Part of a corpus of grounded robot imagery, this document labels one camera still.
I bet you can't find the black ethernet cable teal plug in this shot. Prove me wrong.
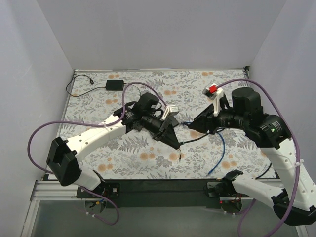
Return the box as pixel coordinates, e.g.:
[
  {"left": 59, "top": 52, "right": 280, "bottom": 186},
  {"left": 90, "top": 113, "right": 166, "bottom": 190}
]
[{"left": 169, "top": 125, "right": 276, "bottom": 179}]

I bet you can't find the thin black power input cord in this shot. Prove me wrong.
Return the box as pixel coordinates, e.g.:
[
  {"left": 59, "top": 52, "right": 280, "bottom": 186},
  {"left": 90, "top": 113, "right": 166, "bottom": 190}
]
[{"left": 65, "top": 75, "right": 107, "bottom": 98}]

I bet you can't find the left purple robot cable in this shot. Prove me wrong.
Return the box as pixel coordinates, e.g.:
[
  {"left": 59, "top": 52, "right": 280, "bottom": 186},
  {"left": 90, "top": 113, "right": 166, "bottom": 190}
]
[{"left": 27, "top": 82, "right": 171, "bottom": 226}]

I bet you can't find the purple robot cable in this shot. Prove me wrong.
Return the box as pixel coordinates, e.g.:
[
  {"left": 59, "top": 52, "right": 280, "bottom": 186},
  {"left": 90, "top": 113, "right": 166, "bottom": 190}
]
[
  {"left": 217, "top": 78, "right": 303, "bottom": 237},
  {"left": 27, "top": 82, "right": 171, "bottom": 226}
]

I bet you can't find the floral patterned table mat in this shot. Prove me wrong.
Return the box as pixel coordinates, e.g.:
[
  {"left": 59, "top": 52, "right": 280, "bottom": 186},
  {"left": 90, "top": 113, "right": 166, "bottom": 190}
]
[{"left": 46, "top": 71, "right": 276, "bottom": 186}]

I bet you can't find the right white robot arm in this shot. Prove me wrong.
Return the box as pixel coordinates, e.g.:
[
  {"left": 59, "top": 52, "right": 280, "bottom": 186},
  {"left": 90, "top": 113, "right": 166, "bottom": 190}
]
[{"left": 189, "top": 85, "right": 316, "bottom": 226}]

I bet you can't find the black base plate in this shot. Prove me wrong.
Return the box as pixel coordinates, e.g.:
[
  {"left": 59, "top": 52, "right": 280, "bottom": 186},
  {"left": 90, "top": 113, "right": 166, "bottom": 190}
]
[{"left": 76, "top": 179, "right": 244, "bottom": 209}]

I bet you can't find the blue ethernet cable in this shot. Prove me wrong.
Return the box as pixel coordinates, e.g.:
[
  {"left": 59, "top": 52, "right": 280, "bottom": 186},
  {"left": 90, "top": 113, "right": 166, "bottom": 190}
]
[{"left": 179, "top": 120, "right": 227, "bottom": 174}]

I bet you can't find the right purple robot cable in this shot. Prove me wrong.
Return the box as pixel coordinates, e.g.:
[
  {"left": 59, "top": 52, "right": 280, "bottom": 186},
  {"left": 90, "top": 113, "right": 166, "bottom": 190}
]
[{"left": 217, "top": 78, "right": 303, "bottom": 237}]

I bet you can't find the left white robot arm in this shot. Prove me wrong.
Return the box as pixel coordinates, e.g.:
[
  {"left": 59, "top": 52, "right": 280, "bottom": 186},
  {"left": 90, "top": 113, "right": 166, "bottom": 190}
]
[{"left": 46, "top": 92, "right": 180, "bottom": 195}]

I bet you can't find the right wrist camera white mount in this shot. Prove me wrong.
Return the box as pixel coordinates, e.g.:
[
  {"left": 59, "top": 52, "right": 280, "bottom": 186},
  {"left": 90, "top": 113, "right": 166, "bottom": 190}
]
[{"left": 202, "top": 83, "right": 225, "bottom": 117}]

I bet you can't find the black power adapter brick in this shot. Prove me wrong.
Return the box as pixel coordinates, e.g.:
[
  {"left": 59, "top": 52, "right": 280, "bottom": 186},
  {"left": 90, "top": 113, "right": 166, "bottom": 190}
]
[{"left": 105, "top": 80, "right": 124, "bottom": 91}]

